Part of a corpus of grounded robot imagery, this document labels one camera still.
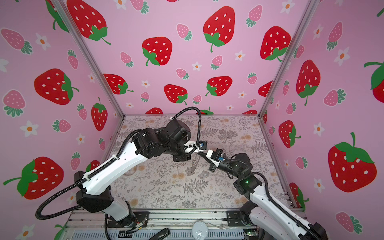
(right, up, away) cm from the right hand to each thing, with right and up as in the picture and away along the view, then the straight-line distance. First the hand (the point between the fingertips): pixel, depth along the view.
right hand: (199, 151), depth 66 cm
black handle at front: (-18, -39, +1) cm, 42 cm away
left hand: (-3, +2, 0) cm, 3 cm away
